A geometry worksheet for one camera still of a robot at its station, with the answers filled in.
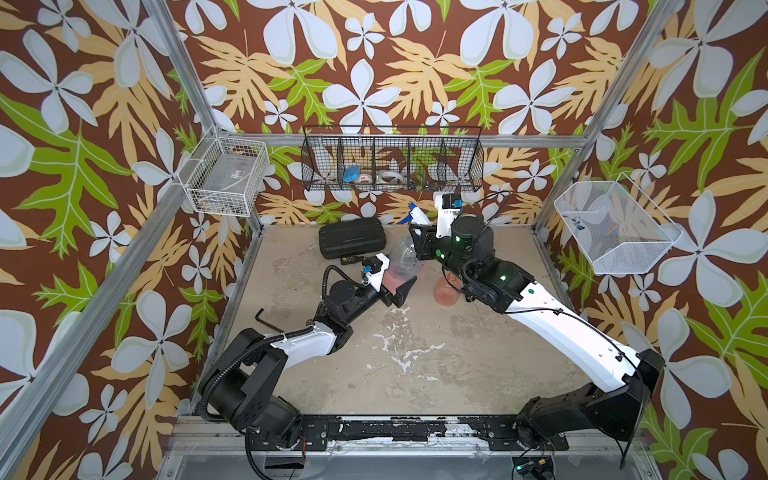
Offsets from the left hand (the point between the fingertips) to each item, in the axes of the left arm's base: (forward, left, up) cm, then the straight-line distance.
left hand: (401, 262), depth 77 cm
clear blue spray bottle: (0, 0, 0) cm, 1 cm away
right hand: (+2, -2, +12) cm, 12 cm away
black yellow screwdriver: (+20, +17, -24) cm, 35 cm away
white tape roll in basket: (+36, +2, +1) cm, 36 cm away
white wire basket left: (+26, +52, +9) cm, 58 cm away
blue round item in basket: (+34, +15, +3) cm, 37 cm away
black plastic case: (+26, +16, -20) cm, 37 cm away
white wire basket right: (+10, -61, +2) cm, 62 cm away
